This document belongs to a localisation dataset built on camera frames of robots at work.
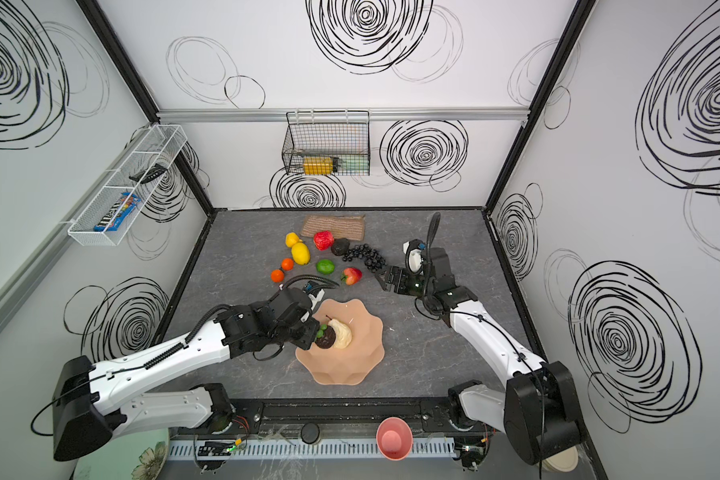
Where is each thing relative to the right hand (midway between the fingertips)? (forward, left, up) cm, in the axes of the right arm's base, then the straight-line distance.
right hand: (386, 274), depth 82 cm
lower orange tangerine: (+8, +35, -14) cm, 39 cm away
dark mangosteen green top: (-16, +16, -4) cm, 23 cm away
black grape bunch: (+15, +4, -13) cm, 20 cm away
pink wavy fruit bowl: (-20, +9, -15) cm, 26 cm away
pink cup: (-36, -2, -16) cm, 39 cm away
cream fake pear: (-13, +12, -9) cm, 20 cm away
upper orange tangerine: (+13, +33, -14) cm, 38 cm away
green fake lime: (+11, +20, -12) cm, 26 cm away
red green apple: (+7, +11, -11) cm, 17 cm away
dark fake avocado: (+20, +15, -13) cm, 28 cm away
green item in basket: (+28, +9, +17) cm, 34 cm away
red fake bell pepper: (+21, +21, -11) cm, 32 cm away
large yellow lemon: (+16, +28, -11) cm, 34 cm away
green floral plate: (-41, +58, -14) cm, 72 cm away
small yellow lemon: (+22, +33, -11) cm, 41 cm away
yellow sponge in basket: (+27, +20, +17) cm, 38 cm away
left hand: (-14, +17, -3) cm, 22 cm away
